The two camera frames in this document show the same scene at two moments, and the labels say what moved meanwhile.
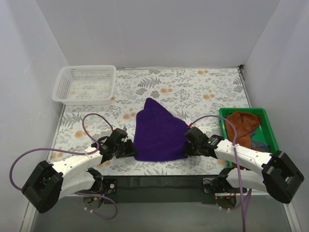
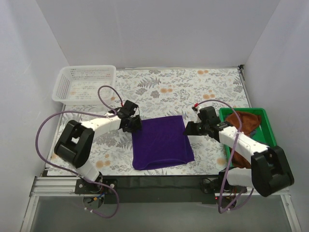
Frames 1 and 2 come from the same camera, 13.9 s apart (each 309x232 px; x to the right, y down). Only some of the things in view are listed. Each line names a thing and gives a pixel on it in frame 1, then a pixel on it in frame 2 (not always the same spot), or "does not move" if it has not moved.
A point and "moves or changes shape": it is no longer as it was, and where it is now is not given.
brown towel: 245,123 does not move
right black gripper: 190,147 -> 193,129
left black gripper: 126,148 -> 134,123
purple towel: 159,135 moves or changes shape
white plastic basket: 84,85 does not move
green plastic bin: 264,133 does not move
